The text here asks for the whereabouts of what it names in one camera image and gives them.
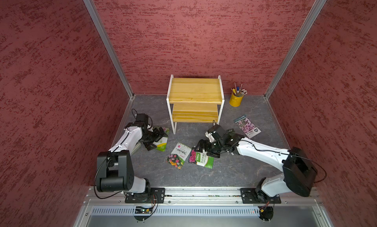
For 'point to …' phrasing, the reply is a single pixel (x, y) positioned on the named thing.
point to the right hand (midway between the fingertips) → (200, 155)
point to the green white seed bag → (161, 144)
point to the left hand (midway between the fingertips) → (162, 142)
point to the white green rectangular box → (137, 147)
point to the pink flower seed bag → (249, 127)
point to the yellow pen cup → (236, 96)
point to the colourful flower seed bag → (178, 155)
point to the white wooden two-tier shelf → (193, 99)
